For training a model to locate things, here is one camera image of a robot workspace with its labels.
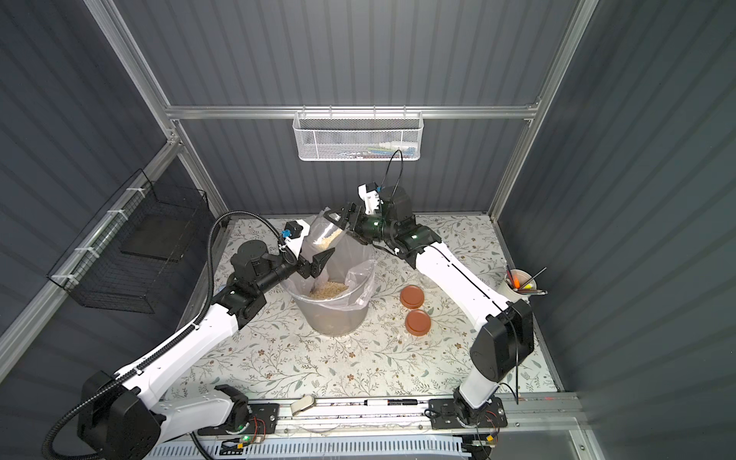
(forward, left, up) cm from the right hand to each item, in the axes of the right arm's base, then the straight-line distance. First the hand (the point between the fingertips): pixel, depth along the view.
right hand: (336, 220), depth 70 cm
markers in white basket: (+34, -12, -2) cm, 36 cm away
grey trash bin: (-17, +1, -13) cm, 22 cm away
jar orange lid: (-2, -22, -35) cm, 41 cm away
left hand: (-3, +4, -4) cm, 7 cm away
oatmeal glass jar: (0, +4, -6) cm, 7 cm away
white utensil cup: (-1, -56, -29) cm, 63 cm away
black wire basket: (-6, +54, -7) cm, 55 cm away
